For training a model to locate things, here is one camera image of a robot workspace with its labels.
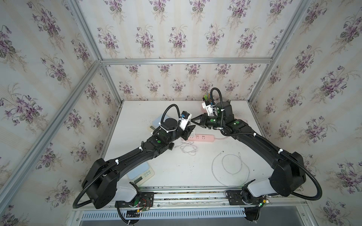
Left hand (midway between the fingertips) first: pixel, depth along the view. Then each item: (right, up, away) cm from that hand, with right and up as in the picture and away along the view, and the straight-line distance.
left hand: (192, 123), depth 77 cm
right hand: (+1, +2, -1) cm, 2 cm away
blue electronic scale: (-30, -30, +3) cm, 42 cm away
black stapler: (+34, +16, +41) cm, 56 cm away
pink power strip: (+8, -11, +18) cm, 23 cm away
